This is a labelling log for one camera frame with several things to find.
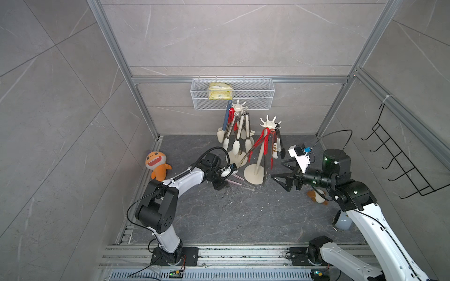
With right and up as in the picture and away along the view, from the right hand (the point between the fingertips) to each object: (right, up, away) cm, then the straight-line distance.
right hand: (279, 169), depth 64 cm
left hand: (-20, -7, +27) cm, 35 cm away
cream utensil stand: (-17, +3, +25) cm, 31 cm away
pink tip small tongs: (-14, -12, +31) cm, 36 cm away
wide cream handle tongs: (-9, +10, +22) cm, 25 cm away
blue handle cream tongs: (-23, +15, +26) cm, 38 cm away
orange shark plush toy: (-60, 0, +33) cm, 68 cm away
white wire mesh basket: (-1, +41, +36) cm, 55 cm away
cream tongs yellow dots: (+2, +9, +10) cm, 13 cm away
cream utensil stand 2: (-3, -7, +35) cm, 36 cm away
